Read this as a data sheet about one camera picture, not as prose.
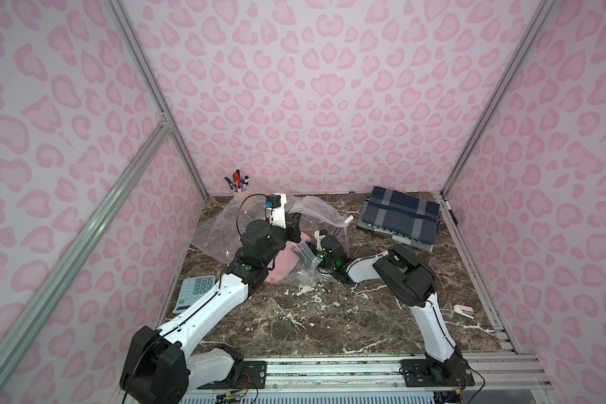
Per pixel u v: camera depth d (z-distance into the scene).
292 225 0.65
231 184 1.07
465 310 0.84
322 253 0.81
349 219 0.81
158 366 0.39
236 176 1.04
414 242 1.00
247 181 1.09
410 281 0.57
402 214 1.04
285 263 0.80
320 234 0.95
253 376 0.73
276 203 0.64
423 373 0.72
